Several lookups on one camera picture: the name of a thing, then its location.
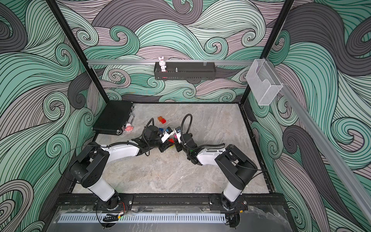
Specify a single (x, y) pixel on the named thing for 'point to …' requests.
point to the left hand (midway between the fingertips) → (172, 140)
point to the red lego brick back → (163, 121)
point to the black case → (114, 117)
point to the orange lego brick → (159, 118)
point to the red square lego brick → (171, 140)
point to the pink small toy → (129, 127)
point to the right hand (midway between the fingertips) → (175, 139)
